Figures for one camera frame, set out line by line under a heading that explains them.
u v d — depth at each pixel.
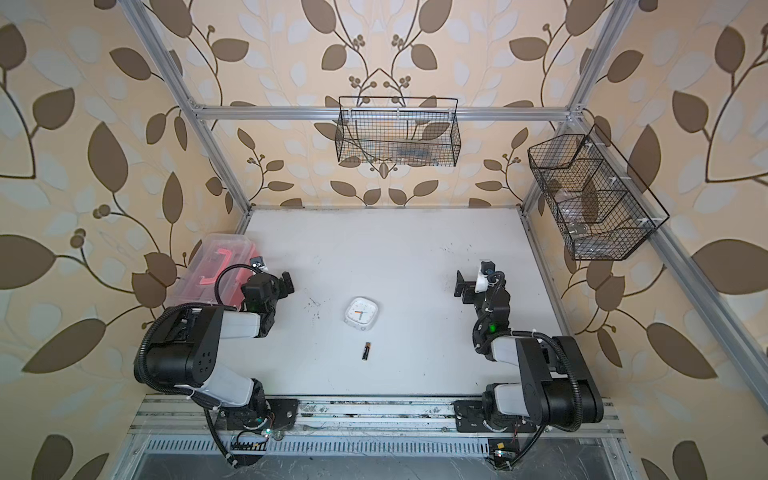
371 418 0.75
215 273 0.90
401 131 0.96
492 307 0.66
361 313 0.89
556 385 0.43
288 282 0.90
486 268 0.76
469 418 0.73
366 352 0.84
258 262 0.83
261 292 0.73
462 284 0.81
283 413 0.74
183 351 0.47
